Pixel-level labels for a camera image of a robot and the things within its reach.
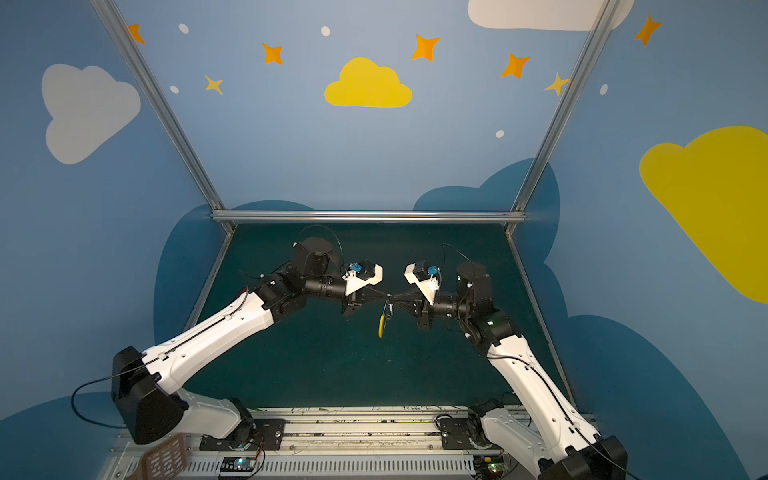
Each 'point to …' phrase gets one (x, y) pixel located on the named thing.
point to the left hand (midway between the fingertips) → (389, 293)
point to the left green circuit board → (238, 464)
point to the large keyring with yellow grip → (383, 318)
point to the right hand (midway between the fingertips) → (397, 295)
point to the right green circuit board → (490, 466)
